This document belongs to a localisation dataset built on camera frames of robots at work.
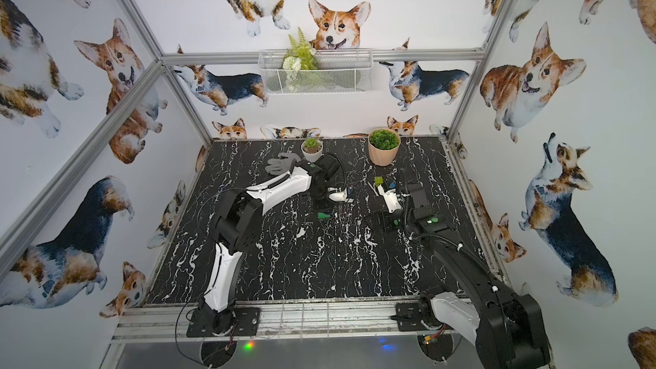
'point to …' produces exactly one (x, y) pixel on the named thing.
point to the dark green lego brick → (323, 216)
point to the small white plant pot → (312, 149)
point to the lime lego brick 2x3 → (378, 181)
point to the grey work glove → (281, 165)
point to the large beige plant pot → (383, 145)
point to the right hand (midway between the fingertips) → (375, 212)
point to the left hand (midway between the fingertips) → (332, 202)
